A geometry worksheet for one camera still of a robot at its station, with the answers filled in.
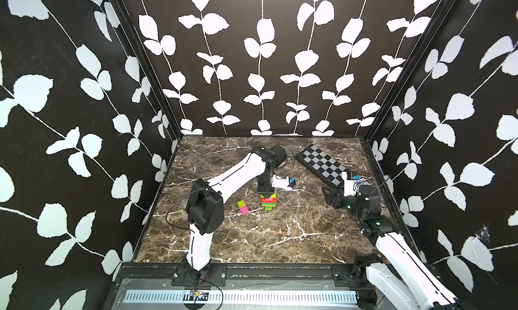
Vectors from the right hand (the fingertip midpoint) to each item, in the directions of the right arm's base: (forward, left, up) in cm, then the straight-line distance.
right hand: (328, 184), depth 81 cm
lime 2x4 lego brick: (-3, +22, -3) cm, 23 cm away
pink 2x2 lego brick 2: (-4, +24, -5) cm, 25 cm away
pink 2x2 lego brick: (-5, +36, -15) cm, 39 cm away
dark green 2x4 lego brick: (-4, +24, -9) cm, 26 cm away
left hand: (+1, +25, -3) cm, 25 cm away
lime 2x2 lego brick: (-2, +37, -15) cm, 40 cm away
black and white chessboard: (+20, -4, -13) cm, 24 cm away
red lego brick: (-4, +27, -7) cm, 28 cm away
